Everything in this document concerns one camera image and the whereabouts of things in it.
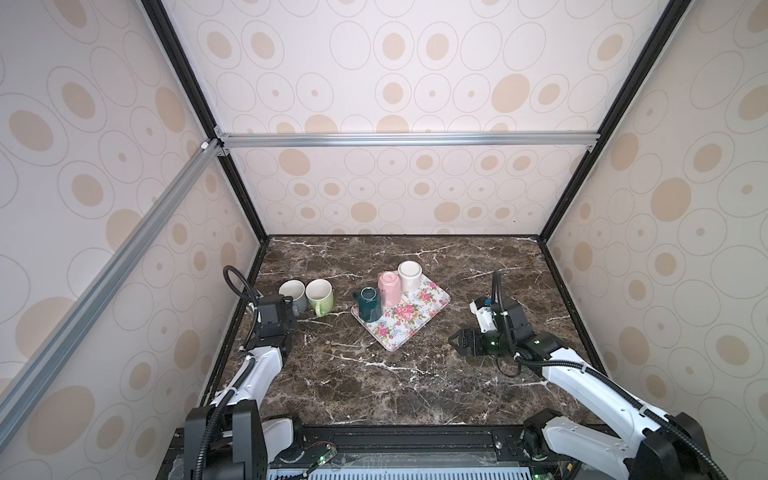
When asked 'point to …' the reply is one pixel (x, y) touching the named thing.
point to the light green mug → (320, 295)
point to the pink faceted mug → (389, 288)
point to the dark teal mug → (370, 309)
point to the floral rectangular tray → (415, 310)
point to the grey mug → (297, 290)
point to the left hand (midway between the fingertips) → (282, 303)
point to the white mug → (410, 272)
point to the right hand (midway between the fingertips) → (463, 338)
